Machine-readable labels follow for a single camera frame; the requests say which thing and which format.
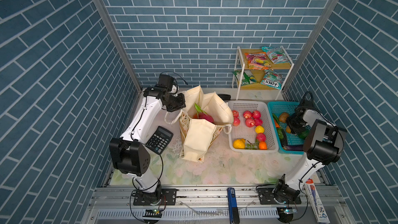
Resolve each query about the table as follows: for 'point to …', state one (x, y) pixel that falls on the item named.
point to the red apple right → (235, 113)
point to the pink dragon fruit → (201, 114)
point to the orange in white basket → (263, 145)
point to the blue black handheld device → (233, 212)
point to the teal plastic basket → (287, 142)
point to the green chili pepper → (275, 117)
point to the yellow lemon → (239, 143)
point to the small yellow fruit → (259, 129)
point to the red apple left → (236, 121)
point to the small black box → (225, 97)
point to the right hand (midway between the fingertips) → (289, 123)
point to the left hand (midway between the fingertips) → (186, 104)
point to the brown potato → (283, 116)
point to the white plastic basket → (252, 127)
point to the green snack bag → (248, 77)
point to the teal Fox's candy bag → (272, 79)
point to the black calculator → (159, 139)
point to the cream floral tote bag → (200, 122)
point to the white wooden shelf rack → (284, 69)
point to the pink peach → (260, 137)
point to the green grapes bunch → (249, 146)
